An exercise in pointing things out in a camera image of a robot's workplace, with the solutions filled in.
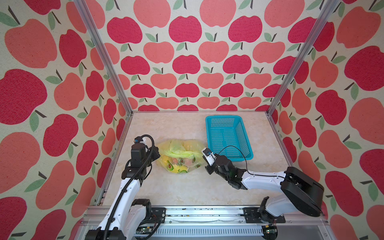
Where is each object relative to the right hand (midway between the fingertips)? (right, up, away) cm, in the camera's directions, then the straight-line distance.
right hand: (207, 155), depth 85 cm
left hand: (-26, +5, -2) cm, 27 cm away
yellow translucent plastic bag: (-15, 0, -3) cm, 15 cm away
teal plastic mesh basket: (+17, +10, +23) cm, 30 cm away
